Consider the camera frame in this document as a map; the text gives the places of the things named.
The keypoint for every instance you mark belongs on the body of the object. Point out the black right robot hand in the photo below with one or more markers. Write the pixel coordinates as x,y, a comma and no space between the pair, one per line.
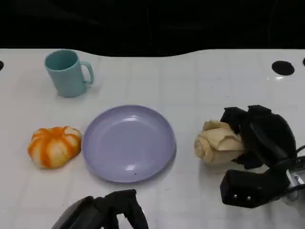
269,136

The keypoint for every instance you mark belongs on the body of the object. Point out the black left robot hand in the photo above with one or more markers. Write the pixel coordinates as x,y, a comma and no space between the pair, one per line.
107,212

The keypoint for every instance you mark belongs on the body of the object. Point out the beige towel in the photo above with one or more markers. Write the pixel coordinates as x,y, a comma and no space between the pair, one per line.
214,145

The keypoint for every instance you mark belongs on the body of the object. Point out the lilac plate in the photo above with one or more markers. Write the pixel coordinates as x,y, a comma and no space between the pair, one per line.
128,143

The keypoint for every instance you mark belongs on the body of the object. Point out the orange and white bread roll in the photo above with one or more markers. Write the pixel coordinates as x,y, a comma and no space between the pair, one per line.
53,148

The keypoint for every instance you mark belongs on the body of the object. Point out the pale green mug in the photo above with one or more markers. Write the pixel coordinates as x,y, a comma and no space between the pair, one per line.
66,76

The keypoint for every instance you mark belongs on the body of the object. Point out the black backdrop cloth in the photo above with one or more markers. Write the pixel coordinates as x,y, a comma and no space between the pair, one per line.
152,23

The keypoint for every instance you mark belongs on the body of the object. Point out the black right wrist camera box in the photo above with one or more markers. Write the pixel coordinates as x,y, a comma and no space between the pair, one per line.
247,188

